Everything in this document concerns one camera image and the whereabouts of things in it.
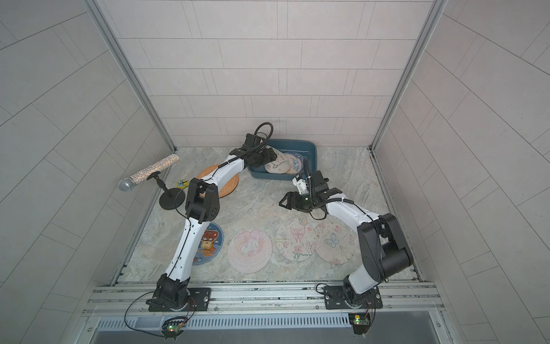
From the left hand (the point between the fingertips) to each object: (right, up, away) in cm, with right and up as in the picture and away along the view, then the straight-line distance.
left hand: (276, 154), depth 106 cm
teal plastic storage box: (+16, +4, +6) cm, 17 cm away
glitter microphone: (-50, -12, -32) cm, 61 cm away
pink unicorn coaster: (-9, -39, -24) cm, 46 cm away
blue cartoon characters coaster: (-25, -36, -23) cm, 50 cm away
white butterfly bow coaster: (+9, -35, -22) cm, 42 cm away
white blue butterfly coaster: (+25, -36, -22) cm, 49 cm away
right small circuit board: (+29, -56, -38) cm, 73 cm away
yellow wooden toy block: (-44, -14, -7) cm, 46 cm away
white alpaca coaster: (+2, -5, -1) cm, 6 cm away
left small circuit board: (-29, -54, -43) cm, 75 cm away
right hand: (+5, -21, -20) cm, 30 cm away
